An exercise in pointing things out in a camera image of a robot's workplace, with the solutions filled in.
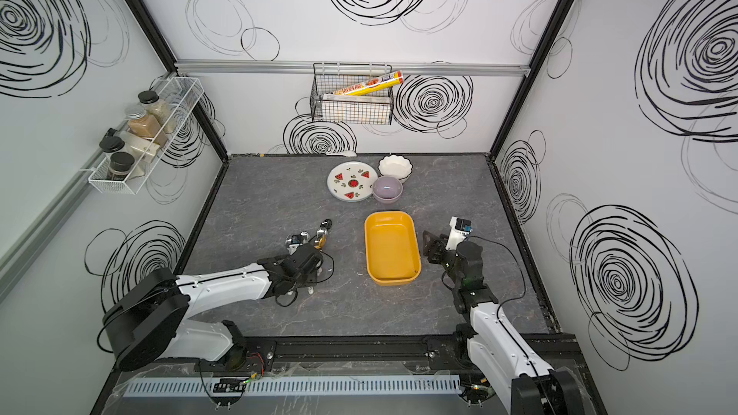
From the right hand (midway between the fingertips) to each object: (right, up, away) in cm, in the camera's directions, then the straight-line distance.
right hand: (433, 235), depth 84 cm
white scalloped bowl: (-8, +22, +31) cm, 39 cm away
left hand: (-37, -13, +5) cm, 40 cm away
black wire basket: (-17, +38, +3) cm, 42 cm away
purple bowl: (-12, +13, +21) cm, 28 cm away
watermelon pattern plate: (-26, +16, +28) cm, 41 cm away
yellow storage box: (-12, -5, +8) cm, 15 cm away
